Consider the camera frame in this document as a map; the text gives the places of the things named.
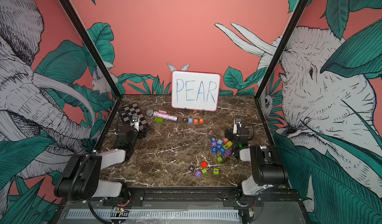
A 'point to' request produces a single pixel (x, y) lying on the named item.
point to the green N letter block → (204, 170)
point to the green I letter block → (216, 171)
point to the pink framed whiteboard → (195, 90)
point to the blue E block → (190, 120)
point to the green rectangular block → (158, 120)
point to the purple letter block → (198, 173)
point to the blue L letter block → (214, 149)
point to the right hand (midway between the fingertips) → (233, 124)
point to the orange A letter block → (196, 121)
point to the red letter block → (204, 164)
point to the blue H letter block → (222, 151)
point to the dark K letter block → (191, 168)
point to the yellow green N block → (228, 145)
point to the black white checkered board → (128, 113)
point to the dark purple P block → (185, 120)
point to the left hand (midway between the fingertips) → (137, 121)
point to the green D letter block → (219, 159)
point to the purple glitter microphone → (159, 116)
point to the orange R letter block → (201, 120)
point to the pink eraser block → (162, 111)
